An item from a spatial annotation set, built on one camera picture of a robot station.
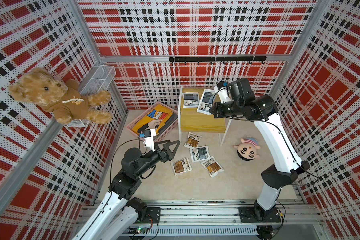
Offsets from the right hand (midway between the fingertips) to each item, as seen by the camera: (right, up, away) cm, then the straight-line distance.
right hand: (213, 110), depth 67 cm
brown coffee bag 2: (-16, -31, +22) cm, 41 cm away
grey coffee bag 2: (-10, +7, +12) cm, 17 cm away
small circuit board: (-33, -56, +2) cm, 66 cm away
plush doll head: (+24, -22, +22) cm, 39 cm away
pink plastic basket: (-25, -4, +38) cm, 45 cm away
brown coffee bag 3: (+3, -32, +22) cm, 39 cm away
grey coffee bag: (-4, -25, +29) cm, 39 cm away
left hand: (-16, -14, -2) cm, 22 cm away
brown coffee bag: (-8, -18, +34) cm, 40 cm away
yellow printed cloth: (-34, -1, +39) cm, 52 cm away
